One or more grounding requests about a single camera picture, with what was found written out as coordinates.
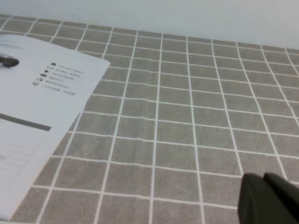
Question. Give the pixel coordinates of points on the white manual booklet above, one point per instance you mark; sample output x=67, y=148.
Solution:
x=40, y=98

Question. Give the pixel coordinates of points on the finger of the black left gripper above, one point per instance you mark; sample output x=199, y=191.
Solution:
x=8, y=61

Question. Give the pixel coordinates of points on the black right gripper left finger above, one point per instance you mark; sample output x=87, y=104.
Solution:
x=258, y=203

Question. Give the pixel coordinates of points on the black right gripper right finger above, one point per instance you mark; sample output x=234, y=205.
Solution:
x=287, y=193

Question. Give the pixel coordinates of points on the grey checked tablecloth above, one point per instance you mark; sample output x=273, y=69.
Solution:
x=170, y=129

